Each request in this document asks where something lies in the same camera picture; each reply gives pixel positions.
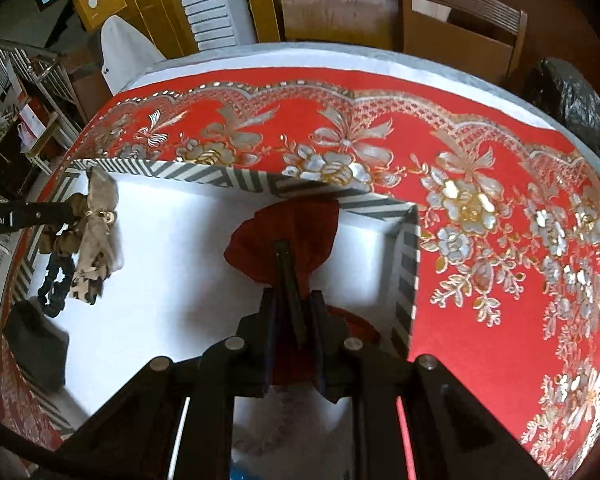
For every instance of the white fluffy scrunchie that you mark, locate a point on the white fluffy scrunchie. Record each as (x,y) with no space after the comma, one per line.
(285,425)

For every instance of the striped cardboard box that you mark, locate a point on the striped cardboard box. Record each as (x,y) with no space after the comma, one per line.
(190,240)

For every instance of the white ironing board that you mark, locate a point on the white ironing board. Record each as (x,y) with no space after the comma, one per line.
(127,55)

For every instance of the dark round wooden table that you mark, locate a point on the dark round wooden table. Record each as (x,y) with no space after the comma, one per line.
(570,0)

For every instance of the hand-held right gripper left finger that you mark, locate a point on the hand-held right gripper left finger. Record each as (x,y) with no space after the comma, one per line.
(267,325)

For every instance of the red velvet pouch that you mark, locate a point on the red velvet pouch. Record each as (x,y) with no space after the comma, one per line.
(285,230)

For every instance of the white louvered door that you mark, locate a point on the white louvered door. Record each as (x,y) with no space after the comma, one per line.
(205,5)

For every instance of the dark blue scrunchie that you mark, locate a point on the dark blue scrunchie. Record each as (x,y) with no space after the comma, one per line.
(55,285)

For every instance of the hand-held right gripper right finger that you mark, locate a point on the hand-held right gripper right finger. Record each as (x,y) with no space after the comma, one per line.
(319,330)

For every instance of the slatted wooden chair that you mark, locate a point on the slatted wooden chair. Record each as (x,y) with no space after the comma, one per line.
(460,35)

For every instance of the dark cloth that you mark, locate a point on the dark cloth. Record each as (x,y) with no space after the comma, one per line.
(35,345)

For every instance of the red floral tablecloth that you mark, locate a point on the red floral tablecloth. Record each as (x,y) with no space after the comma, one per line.
(480,200)

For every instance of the black plastic bag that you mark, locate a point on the black plastic bag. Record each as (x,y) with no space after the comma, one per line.
(575,100)

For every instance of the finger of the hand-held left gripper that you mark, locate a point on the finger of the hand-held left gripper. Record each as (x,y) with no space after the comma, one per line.
(30,216)

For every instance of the brown wooden chair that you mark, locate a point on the brown wooden chair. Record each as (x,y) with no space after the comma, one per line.
(335,10)

